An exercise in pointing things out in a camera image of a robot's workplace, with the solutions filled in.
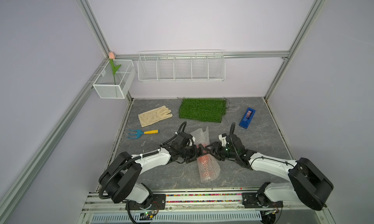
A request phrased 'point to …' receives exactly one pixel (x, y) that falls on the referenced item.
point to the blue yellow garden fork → (139, 132)
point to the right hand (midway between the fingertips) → (205, 149)
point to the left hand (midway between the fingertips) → (204, 156)
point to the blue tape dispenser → (247, 118)
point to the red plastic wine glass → (205, 167)
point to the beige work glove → (152, 116)
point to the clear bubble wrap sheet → (202, 137)
